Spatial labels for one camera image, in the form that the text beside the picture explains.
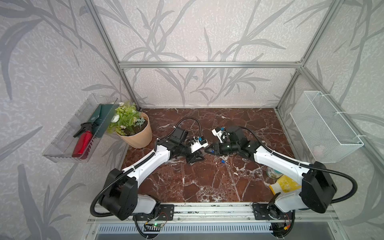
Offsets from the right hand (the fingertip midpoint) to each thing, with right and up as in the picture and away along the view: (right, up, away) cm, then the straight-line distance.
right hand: (205, 151), depth 76 cm
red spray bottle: (-50, +7, -16) cm, 53 cm away
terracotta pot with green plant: (-43, +12, +11) cm, 46 cm away
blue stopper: (+12, -9, +15) cm, 21 cm away
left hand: (-1, -3, +3) cm, 5 cm away
